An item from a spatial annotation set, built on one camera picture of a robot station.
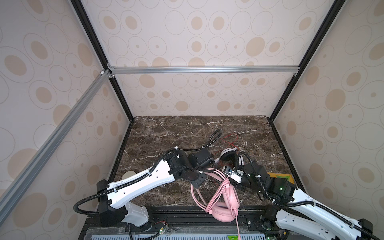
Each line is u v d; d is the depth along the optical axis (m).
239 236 0.71
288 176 0.88
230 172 0.61
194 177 0.58
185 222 0.74
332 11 0.70
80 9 0.68
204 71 0.91
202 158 0.49
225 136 1.09
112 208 0.39
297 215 0.58
